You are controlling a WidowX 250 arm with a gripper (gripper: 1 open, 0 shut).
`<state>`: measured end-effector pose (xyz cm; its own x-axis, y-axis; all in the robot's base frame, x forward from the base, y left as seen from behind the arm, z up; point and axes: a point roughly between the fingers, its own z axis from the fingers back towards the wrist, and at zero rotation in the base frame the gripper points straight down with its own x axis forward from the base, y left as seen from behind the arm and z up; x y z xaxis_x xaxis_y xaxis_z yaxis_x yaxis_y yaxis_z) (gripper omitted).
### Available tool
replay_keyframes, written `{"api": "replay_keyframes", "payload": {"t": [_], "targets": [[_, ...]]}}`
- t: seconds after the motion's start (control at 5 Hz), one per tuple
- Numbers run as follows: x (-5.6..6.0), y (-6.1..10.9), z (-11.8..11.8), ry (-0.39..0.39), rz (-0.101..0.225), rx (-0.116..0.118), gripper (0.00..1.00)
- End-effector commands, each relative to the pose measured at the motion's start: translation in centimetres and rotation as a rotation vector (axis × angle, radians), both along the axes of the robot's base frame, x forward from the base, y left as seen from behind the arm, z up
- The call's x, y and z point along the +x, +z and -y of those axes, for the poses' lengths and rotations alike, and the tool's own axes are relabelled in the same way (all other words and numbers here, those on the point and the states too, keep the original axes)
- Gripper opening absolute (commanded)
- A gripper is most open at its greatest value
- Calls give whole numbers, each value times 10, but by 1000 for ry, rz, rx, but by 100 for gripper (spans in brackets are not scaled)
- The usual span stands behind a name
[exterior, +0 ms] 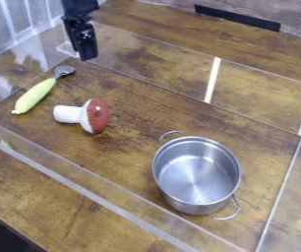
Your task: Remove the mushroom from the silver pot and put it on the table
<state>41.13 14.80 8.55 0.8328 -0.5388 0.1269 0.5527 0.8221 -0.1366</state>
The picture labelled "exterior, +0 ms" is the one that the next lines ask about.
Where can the plush brown white mushroom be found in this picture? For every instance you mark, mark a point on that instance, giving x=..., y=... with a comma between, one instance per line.
x=92, y=115

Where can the black bar on table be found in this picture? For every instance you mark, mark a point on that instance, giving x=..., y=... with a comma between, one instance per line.
x=238, y=18

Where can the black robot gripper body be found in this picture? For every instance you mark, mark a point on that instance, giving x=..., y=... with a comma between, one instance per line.
x=77, y=9

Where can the clear acrylic corner bracket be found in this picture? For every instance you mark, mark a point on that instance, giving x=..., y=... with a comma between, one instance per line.
x=66, y=49

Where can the small silver metal clip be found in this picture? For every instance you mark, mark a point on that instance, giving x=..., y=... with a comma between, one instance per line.
x=62, y=71

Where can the yellow green plush corn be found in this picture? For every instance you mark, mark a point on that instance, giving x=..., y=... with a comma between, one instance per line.
x=32, y=96

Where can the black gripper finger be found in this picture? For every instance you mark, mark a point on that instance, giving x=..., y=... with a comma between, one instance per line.
x=83, y=38

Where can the silver steel pot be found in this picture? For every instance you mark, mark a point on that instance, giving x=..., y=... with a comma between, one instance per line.
x=198, y=174

